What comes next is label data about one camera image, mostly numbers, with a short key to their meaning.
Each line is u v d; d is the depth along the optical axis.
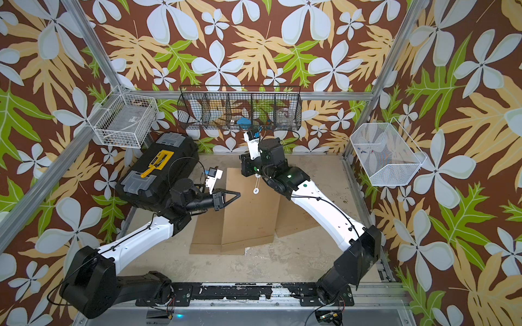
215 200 0.65
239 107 0.98
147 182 0.86
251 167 0.63
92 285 0.41
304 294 0.74
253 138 0.61
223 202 0.69
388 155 0.83
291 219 0.91
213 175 0.68
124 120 0.84
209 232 0.91
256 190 0.75
